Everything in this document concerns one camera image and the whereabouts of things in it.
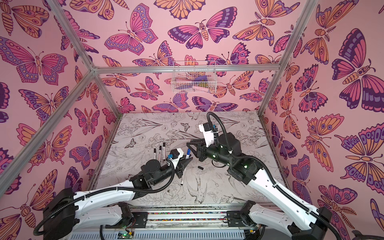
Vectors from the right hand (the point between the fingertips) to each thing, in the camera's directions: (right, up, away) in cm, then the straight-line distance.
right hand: (189, 140), depth 62 cm
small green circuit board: (-32, -47, +10) cm, 57 cm away
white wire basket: (+2, +38, +33) cm, 50 cm away
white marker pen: (-5, -26, +23) cm, 35 cm away
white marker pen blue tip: (-1, -8, +4) cm, 9 cm away
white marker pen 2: (-18, -10, +36) cm, 42 cm away
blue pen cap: (0, -5, +1) cm, 5 cm away
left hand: (+1, -8, +6) cm, 10 cm away
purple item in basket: (+7, +37, +32) cm, 49 cm away
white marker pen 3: (-24, -12, +35) cm, 44 cm away
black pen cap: (+5, -19, +30) cm, 35 cm away
